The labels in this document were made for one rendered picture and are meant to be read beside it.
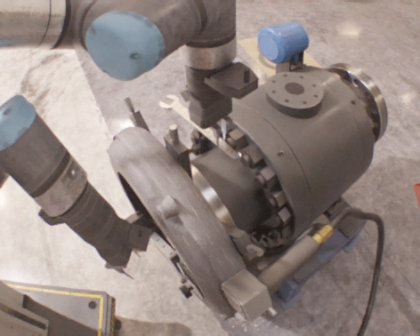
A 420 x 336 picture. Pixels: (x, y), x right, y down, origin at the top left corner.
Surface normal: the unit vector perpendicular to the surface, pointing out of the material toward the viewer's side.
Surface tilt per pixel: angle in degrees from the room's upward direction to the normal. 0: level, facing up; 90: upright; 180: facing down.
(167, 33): 79
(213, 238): 41
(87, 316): 0
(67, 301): 0
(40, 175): 68
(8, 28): 102
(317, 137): 33
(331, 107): 21
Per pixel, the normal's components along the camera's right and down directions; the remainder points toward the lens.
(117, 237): 0.85, -0.27
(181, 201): 0.14, -0.32
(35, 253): -0.09, -0.63
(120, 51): -0.53, 0.70
